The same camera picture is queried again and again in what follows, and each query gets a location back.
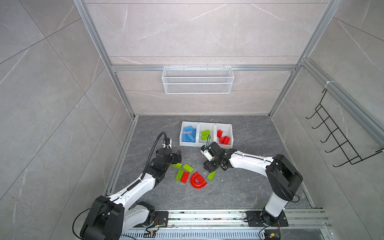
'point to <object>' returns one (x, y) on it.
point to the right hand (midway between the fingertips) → (208, 162)
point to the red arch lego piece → (197, 181)
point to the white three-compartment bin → (196, 134)
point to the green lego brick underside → (211, 175)
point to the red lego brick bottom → (226, 140)
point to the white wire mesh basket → (197, 80)
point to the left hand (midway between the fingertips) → (172, 146)
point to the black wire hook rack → (344, 144)
